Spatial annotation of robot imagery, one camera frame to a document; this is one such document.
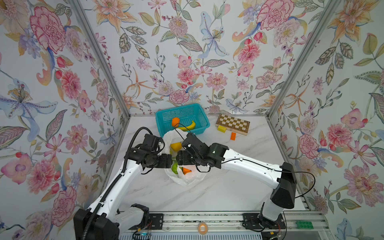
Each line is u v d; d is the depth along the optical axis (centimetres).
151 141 60
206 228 73
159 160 69
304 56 86
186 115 119
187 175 81
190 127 112
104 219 39
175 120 110
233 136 107
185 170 86
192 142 54
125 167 48
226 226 74
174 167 87
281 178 43
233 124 113
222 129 110
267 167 45
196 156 54
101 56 86
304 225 72
